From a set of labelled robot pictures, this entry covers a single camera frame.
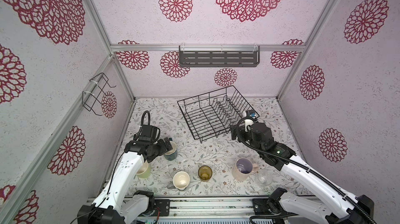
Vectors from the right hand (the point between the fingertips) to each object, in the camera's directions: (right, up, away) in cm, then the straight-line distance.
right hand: (239, 122), depth 75 cm
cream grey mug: (-29, -30, +6) cm, 42 cm away
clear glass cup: (+15, -30, +8) cm, 35 cm away
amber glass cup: (-16, -28, +9) cm, 33 cm away
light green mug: (-46, -24, +1) cm, 52 cm away
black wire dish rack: (-10, +4, +35) cm, 37 cm away
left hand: (-37, -16, +6) cm, 41 cm away
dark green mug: (-34, -18, +7) cm, 39 cm away
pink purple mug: (+4, -25, +9) cm, 27 cm away
